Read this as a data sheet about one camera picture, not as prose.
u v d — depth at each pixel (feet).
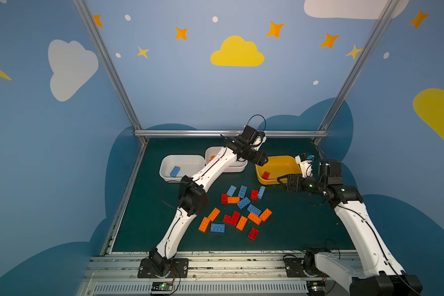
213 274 2.41
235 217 2.85
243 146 2.17
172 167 3.46
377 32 2.47
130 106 3.39
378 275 1.27
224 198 3.03
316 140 4.06
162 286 2.33
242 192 3.14
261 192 3.14
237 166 3.37
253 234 2.71
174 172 3.36
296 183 2.17
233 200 3.05
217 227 2.76
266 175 3.32
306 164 2.25
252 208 2.97
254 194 3.13
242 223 2.83
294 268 2.45
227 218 2.83
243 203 3.05
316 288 2.35
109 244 2.69
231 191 3.19
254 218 2.89
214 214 2.90
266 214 2.91
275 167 3.53
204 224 2.77
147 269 2.36
